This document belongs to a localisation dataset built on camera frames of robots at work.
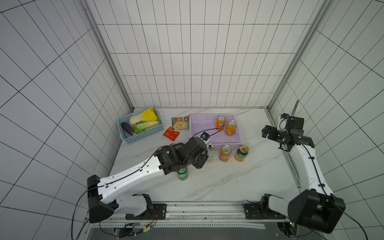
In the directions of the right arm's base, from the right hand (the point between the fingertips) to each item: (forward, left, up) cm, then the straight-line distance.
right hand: (265, 129), depth 82 cm
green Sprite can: (-24, +45, -9) cm, 51 cm away
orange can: (-11, +22, -10) cm, 26 cm away
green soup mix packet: (+17, +52, -18) cm, 57 cm away
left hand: (-19, +38, +2) cm, 42 cm away
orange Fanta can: (+12, +23, -9) cm, 28 cm away
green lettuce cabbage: (+7, +76, -11) cm, 78 cm away
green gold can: (-10, +12, -9) cm, 18 cm away
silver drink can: (-10, +30, -6) cm, 33 cm away
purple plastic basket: (+15, +37, -17) cm, 44 cm away
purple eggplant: (+8, +90, -15) cm, 91 cm away
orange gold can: (+8, +17, -11) cm, 22 cm away
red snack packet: (+6, +57, -18) cm, 60 cm away
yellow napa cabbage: (+16, +74, -10) cm, 76 cm away
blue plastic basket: (-3, +83, -12) cm, 84 cm away
